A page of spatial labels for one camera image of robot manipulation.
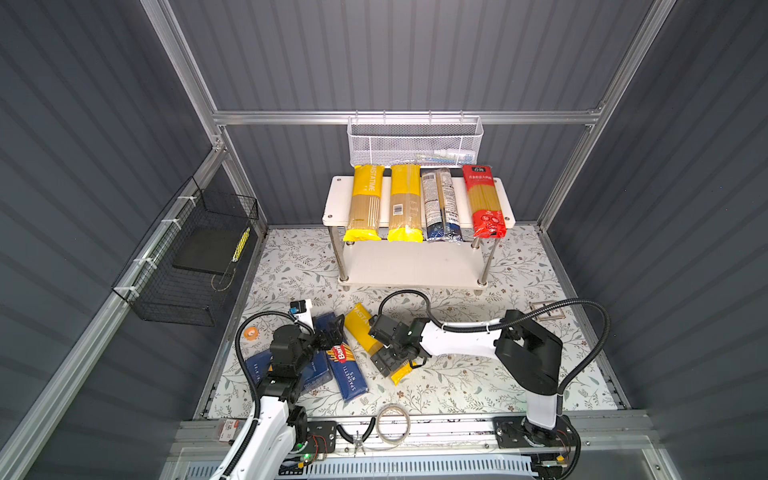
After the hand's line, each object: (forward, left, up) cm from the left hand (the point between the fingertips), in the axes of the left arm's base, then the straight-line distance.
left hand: (329, 318), depth 83 cm
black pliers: (-29, -8, -11) cm, 32 cm away
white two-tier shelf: (+21, -17, +23) cm, 36 cm away
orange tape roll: (+2, +26, -11) cm, 28 cm away
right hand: (-7, -17, -12) cm, 22 cm away
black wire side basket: (+5, +33, +17) cm, 38 cm away
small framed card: (+2, -69, -8) cm, 70 cm away
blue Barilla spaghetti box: (-14, -5, -8) cm, 17 cm away
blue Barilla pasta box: (-14, +3, -5) cm, 15 cm away
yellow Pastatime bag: (+3, -7, -9) cm, 12 cm away
